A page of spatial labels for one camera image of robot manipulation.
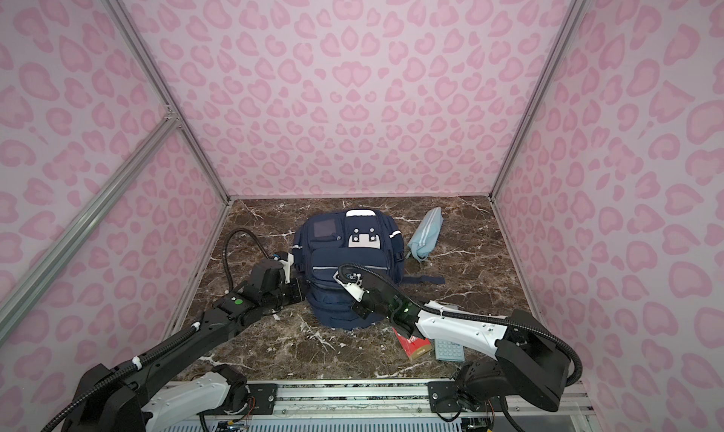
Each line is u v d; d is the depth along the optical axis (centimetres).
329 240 97
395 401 73
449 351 80
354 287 68
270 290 66
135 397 40
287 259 77
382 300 61
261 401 73
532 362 42
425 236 101
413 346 82
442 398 73
